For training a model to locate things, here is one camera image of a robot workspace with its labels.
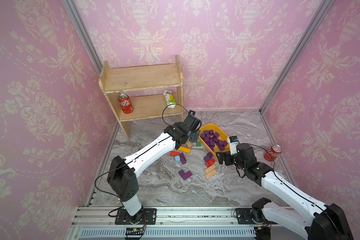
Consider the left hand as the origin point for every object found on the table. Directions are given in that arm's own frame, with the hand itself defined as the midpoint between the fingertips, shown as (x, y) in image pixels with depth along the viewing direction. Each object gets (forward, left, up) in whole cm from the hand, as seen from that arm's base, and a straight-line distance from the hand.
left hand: (188, 131), depth 83 cm
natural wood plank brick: (-15, -13, -19) cm, 28 cm away
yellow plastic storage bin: (+9, -18, -19) cm, 28 cm away
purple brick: (+14, -17, -18) cm, 28 cm away
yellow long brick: (0, +2, -20) cm, 20 cm away
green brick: (+5, -7, -20) cm, 22 cm away
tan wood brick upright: (+3, -1, -19) cm, 19 cm away
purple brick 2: (+11, -20, -17) cm, 29 cm away
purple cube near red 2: (-4, -14, -19) cm, 24 cm away
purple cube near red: (-6, -12, -20) cm, 24 cm away
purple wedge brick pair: (-7, +3, -18) cm, 20 cm away
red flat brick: (-3, +9, -21) cm, 23 cm away
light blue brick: (-7, +6, -18) cm, 21 cm away
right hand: (-8, -20, -7) cm, 23 cm away
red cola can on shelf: (+12, +36, +9) cm, 39 cm away
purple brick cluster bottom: (-17, +1, -21) cm, 27 cm away
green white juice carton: (+20, +12, +6) cm, 24 cm away
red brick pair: (-10, -13, -19) cm, 25 cm away
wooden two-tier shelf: (+40, +35, -5) cm, 54 cm away
